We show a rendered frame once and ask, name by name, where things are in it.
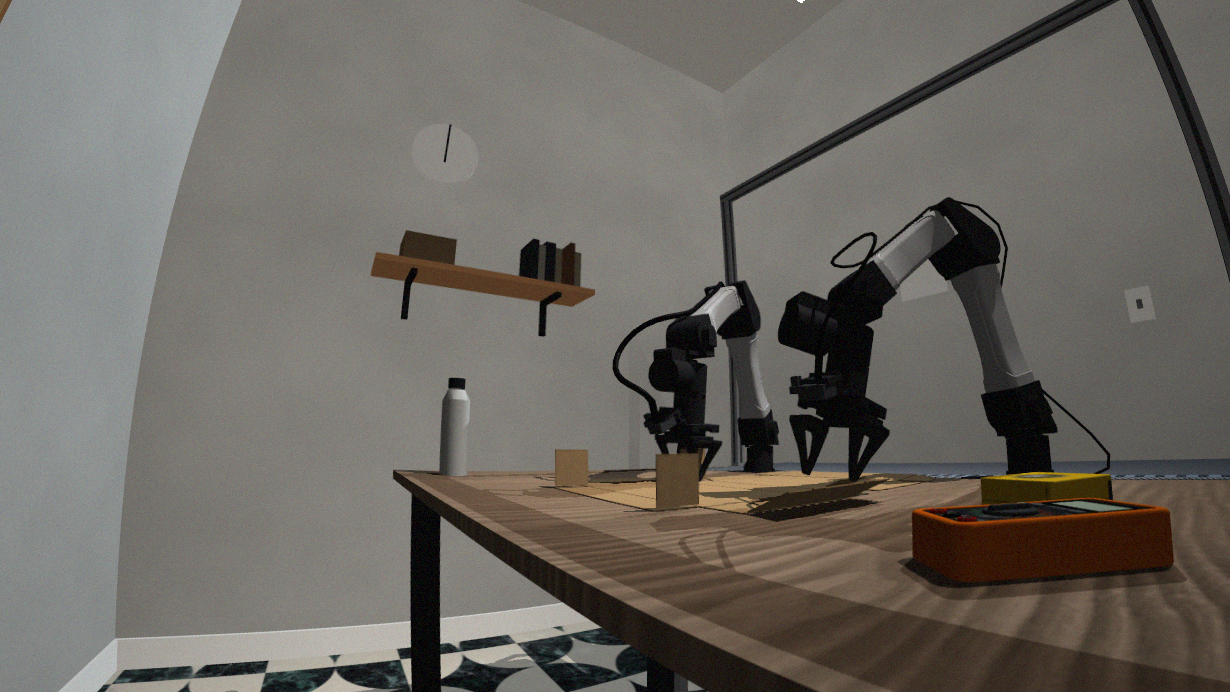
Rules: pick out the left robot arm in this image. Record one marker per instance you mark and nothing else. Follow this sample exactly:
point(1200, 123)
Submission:
point(1013, 399)

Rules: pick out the dark grey metal frame beam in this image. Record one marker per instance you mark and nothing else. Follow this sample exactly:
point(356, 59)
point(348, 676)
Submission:
point(1030, 35)

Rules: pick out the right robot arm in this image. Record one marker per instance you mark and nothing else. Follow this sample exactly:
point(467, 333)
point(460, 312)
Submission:
point(672, 372)

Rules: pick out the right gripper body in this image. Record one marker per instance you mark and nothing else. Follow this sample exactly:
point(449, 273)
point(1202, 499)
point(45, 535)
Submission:
point(692, 412)

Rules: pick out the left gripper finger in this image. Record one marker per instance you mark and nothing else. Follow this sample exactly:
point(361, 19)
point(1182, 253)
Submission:
point(858, 426)
point(818, 431)

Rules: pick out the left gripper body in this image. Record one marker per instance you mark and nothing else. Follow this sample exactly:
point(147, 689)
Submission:
point(845, 404)

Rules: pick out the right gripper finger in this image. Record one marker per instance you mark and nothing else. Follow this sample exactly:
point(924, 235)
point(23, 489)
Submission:
point(662, 441)
point(714, 446)

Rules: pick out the orange pocket multimeter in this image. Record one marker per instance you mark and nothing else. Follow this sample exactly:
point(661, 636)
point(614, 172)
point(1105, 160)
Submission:
point(1047, 538)

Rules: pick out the white plastic bottle with black cap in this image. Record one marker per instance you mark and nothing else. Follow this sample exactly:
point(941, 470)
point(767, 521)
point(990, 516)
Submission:
point(455, 430)

